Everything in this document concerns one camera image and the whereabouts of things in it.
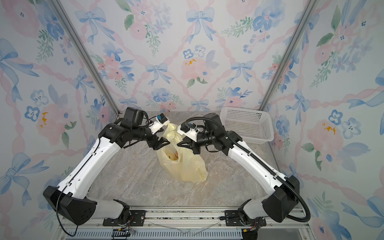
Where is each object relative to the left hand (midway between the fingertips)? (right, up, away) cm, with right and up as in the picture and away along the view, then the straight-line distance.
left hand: (165, 134), depth 73 cm
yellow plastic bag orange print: (+7, -12, -2) cm, 14 cm away
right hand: (+8, -3, -4) cm, 9 cm away
